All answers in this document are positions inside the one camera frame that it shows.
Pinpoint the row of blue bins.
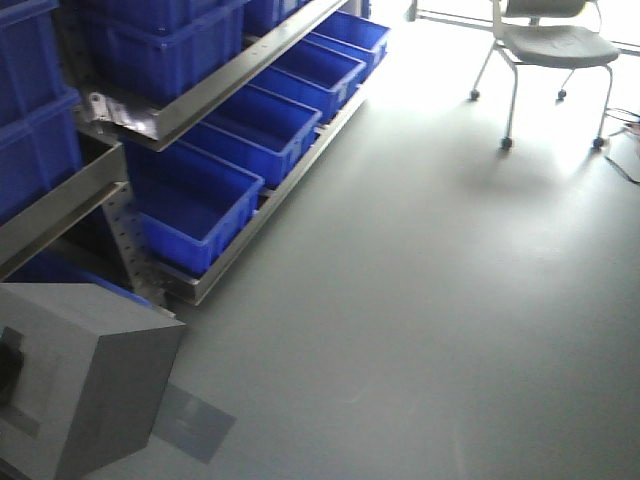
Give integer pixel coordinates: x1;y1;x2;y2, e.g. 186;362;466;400
64;0;392;275

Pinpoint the grey block with square hole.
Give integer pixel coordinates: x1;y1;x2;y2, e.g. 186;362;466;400
0;282;187;480

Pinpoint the grey chair on castors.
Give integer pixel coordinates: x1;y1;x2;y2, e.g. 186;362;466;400
468;0;622;151

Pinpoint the grey flat sheet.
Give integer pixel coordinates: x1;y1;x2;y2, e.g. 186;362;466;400
152;382;237;466

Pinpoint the steel rack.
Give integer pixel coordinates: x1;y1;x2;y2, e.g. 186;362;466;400
74;0;394;307
0;142;176;321

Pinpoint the blue plastic bin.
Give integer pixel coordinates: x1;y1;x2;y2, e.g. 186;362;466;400
4;249;154;307
0;87;84;224
0;0;60;126

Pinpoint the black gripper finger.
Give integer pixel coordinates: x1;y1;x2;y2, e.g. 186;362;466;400
0;335;25;407

